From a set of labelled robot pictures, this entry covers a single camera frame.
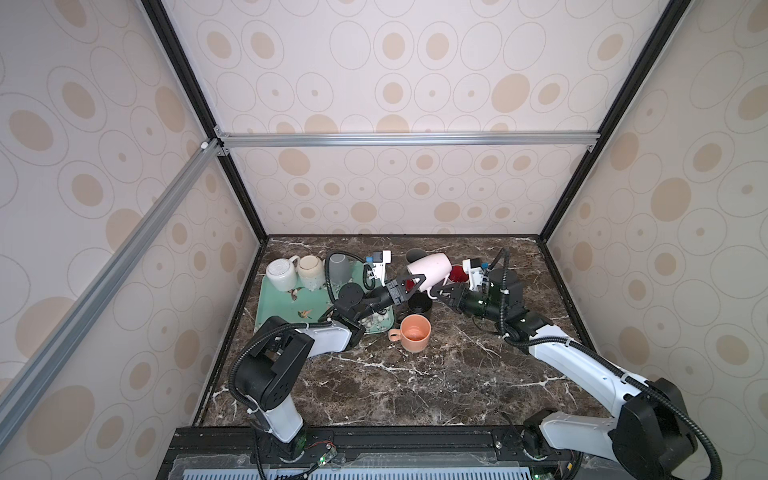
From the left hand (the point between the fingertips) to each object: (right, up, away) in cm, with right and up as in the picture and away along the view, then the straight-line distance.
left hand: (433, 284), depth 71 cm
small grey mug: (-27, +3, +29) cm, 40 cm away
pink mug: (+2, +4, +5) cm, 6 cm away
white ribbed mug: (-46, +2, +27) cm, 53 cm away
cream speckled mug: (-37, +2, +30) cm, 48 cm away
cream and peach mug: (-3, -17, +22) cm, 27 cm away
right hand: (+1, -3, +6) cm, 7 cm away
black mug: (-1, -7, +24) cm, 25 cm away
